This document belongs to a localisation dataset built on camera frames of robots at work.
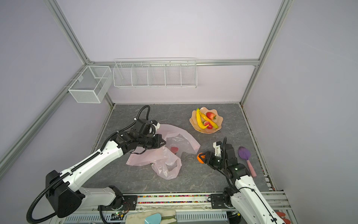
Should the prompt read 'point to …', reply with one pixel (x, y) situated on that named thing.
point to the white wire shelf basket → (155, 73)
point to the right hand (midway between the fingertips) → (201, 156)
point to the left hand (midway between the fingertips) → (165, 144)
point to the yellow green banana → (200, 123)
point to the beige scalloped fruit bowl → (194, 122)
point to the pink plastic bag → (165, 159)
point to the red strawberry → (211, 115)
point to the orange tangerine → (199, 159)
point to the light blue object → (154, 218)
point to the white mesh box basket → (92, 85)
